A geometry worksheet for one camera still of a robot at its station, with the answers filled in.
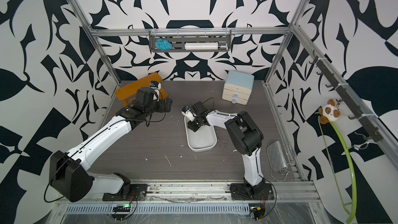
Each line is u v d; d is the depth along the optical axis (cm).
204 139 91
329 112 60
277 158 78
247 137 52
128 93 99
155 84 70
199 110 79
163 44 91
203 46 89
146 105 62
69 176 40
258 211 71
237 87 97
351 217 51
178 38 94
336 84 59
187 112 87
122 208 73
